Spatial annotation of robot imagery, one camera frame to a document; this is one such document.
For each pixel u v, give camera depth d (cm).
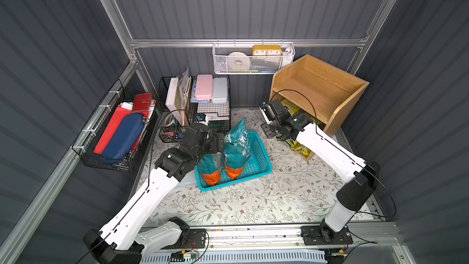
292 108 95
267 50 88
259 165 94
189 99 94
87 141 62
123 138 68
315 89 86
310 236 73
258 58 91
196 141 51
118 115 76
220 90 98
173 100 89
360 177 44
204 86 96
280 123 59
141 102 79
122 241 37
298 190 87
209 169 77
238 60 85
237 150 71
